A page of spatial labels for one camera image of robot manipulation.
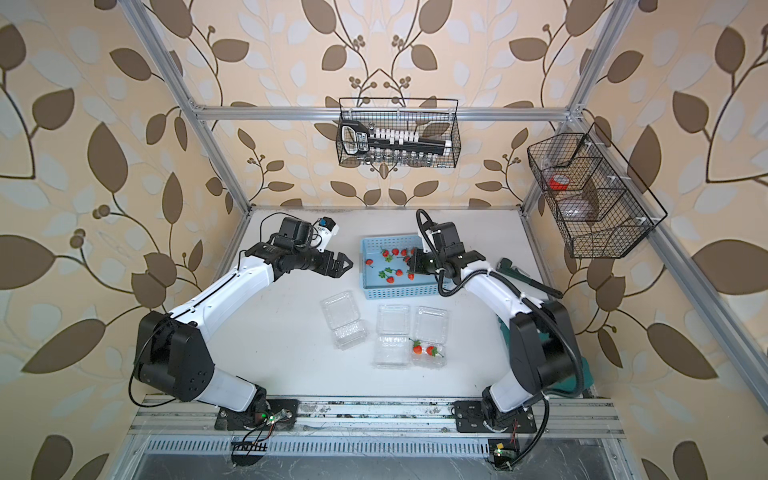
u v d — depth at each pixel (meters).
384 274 1.02
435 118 0.91
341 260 0.77
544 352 0.44
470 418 0.73
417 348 0.84
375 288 0.91
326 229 0.76
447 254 0.68
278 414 0.74
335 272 0.75
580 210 0.80
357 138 0.84
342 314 0.94
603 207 0.73
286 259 0.62
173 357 0.43
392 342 0.87
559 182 0.81
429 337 0.87
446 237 0.69
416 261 0.77
